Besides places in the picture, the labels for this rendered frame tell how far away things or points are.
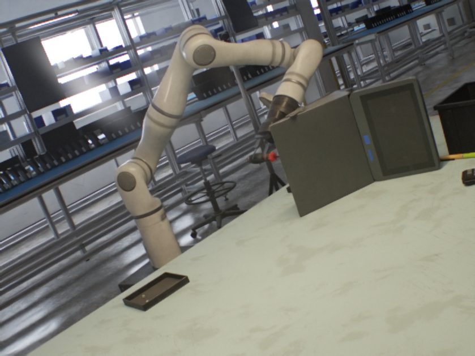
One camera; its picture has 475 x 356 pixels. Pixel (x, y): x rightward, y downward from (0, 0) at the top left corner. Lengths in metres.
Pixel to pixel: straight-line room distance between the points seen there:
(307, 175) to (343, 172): 0.09
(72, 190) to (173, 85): 6.53
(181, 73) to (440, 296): 0.96
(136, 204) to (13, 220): 6.08
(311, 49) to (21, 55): 3.37
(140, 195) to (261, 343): 0.87
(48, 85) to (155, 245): 3.11
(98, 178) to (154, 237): 6.55
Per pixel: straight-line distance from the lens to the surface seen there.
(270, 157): 1.38
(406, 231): 0.98
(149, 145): 1.57
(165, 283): 1.11
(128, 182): 1.57
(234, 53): 1.44
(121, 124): 5.30
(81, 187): 8.01
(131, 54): 5.72
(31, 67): 4.61
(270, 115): 1.44
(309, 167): 1.19
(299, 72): 1.50
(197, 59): 1.41
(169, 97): 1.48
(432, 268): 0.84
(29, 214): 7.70
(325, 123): 1.20
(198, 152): 4.43
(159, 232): 1.60
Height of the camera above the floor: 1.39
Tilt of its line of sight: 14 degrees down
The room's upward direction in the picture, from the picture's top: 20 degrees counter-clockwise
